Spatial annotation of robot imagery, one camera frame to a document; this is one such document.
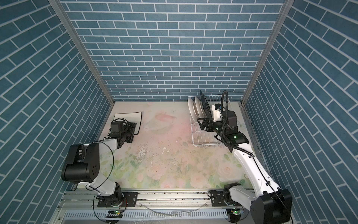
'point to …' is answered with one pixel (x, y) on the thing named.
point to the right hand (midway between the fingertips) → (205, 120)
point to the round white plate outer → (190, 101)
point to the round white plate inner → (199, 108)
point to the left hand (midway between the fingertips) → (139, 126)
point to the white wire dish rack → (199, 136)
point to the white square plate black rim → (132, 117)
